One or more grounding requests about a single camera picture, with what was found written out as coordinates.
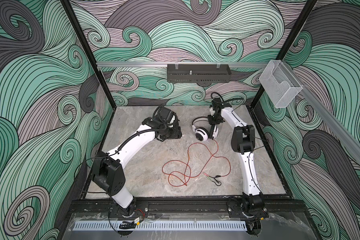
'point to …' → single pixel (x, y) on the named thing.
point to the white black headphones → (201, 133)
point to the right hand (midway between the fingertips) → (212, 121)
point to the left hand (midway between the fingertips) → (178, 134)
